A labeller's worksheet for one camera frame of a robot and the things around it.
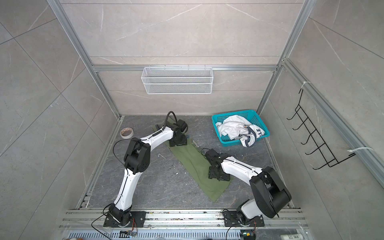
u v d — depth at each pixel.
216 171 0.65
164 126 0.74
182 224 0.73
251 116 1.11
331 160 0.58
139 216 0.73
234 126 1.04
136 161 0.59
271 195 0.42
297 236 0.67
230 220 0.73
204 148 1.01
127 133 1.08
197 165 0.91
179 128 0.83
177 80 1.01
